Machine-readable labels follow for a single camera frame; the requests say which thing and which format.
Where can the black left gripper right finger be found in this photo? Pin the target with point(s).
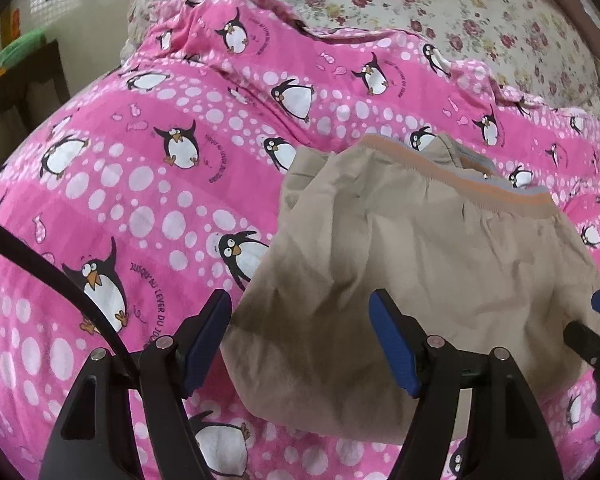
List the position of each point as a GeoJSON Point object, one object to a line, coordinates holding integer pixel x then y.
{"type": "Point", "coordinates": [507, 436]}

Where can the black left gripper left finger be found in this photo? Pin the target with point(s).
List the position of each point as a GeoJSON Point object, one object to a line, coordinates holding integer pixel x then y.
{"type": "Point", "coordinates": [93, 436]}

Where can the beige jacket with striped cuffs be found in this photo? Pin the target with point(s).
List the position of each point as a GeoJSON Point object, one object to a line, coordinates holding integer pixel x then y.
{"type": "Point", "coordinates": [473, 259]}

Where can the pink penguin print blanket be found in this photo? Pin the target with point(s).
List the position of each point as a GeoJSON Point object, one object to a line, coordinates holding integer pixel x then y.
{"type": "Point", "coordinates": [156, 179]}

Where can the floral bed sheet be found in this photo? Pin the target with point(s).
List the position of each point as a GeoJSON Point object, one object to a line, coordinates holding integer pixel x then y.
{"type": "Point", "coordinates": [550, 48]}

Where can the dark wooden side table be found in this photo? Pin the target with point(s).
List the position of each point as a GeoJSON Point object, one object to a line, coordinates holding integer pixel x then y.
{"type": "Point", "coordinates": [17, 119]}

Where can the green plastic container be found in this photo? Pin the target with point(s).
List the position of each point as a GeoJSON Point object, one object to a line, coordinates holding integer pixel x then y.
{"type": "Point", "coordinates": [22, 47]}

